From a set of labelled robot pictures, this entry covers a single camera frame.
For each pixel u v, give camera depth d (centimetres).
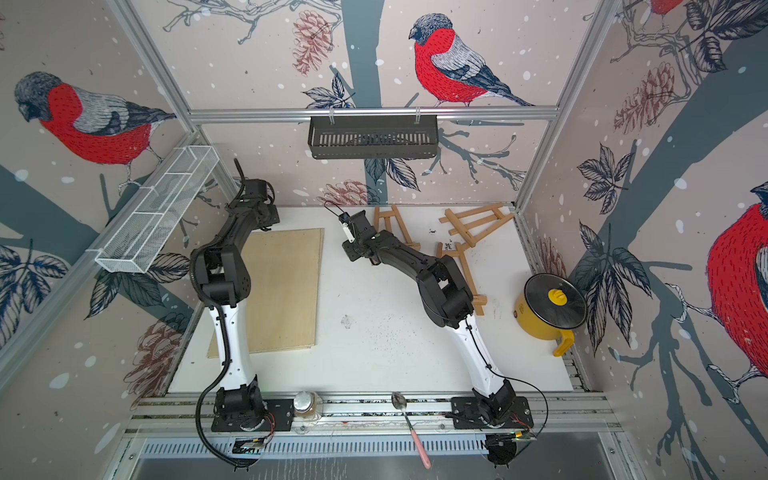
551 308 84
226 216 117
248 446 71
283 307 91
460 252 104
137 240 71
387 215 118
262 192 89
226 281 62
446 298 59
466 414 73
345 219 90
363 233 79
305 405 66
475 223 115
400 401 76
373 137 105
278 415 73
